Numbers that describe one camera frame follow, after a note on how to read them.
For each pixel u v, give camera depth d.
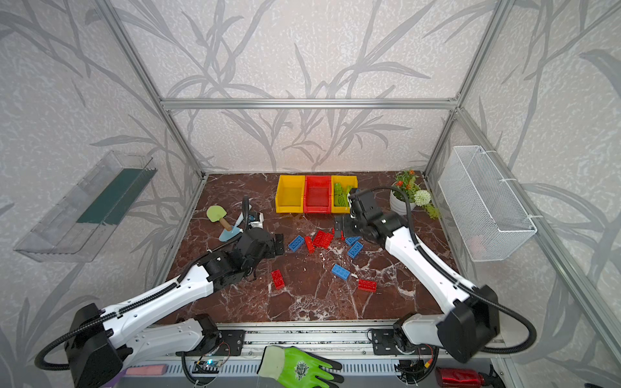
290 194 1.14
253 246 0.57
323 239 0.96
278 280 0.86
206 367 0.72
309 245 0.94
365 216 0.59
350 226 0.71
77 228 0.65
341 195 1.10
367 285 0.85
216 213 1.06
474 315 0.38
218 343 0.68
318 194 1.09
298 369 0.68
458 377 0.65
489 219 0.62
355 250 0.93
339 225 0.71
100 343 0.38
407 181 0.96
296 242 0.94
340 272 0.87
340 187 1.12
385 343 0.73
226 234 0.99
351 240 0.96
